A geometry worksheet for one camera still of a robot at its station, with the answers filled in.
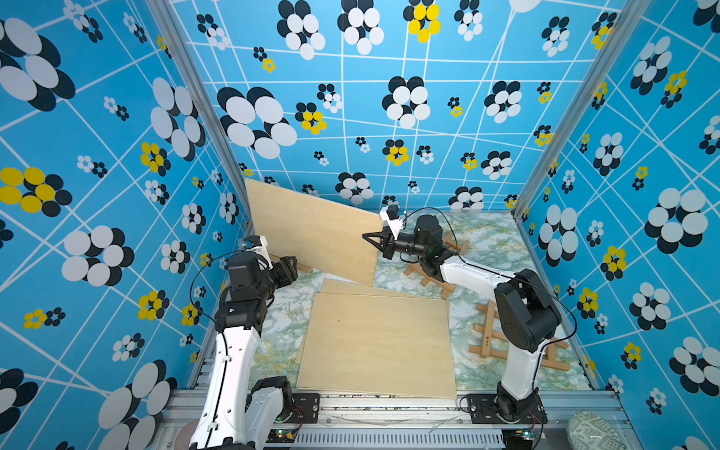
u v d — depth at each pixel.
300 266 0.96
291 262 0.75
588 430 0.69
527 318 0.49
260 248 0.67
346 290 0.96
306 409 0.73
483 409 0.72
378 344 0.84
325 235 0.87
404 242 0.75
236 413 0.41
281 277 0.67
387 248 0.75
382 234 0.76
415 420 0.72
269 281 0.63
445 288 0.95
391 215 0.72
